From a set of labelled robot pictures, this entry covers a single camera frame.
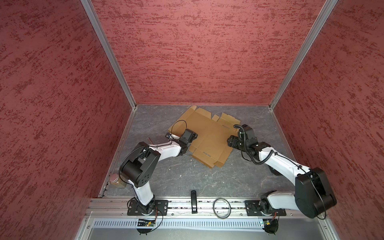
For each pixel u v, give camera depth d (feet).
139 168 1.55
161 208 2.43
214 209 2.41
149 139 3.29
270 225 2.32
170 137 2.79
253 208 2.43
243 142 2.22
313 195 1.38
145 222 2.38
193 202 2.41
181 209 2.48
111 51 2.92
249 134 2.23
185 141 2.43
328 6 2.32
